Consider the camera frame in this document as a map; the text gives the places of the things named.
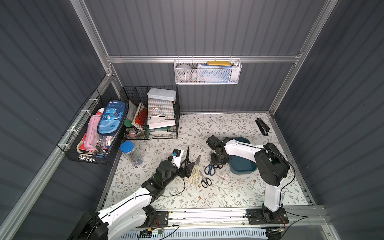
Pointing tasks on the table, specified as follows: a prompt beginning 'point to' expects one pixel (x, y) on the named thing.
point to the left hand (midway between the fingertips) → (187, 160)
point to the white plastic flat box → (166, 94)
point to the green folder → (147, 129)
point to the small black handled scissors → (205, 181)
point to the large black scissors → (187, 160)
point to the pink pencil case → (92, 135)
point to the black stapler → (263, 127)
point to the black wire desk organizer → (153, 112)
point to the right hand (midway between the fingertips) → (219, 161)
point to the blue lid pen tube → (127, 148)
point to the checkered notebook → (167, 107)
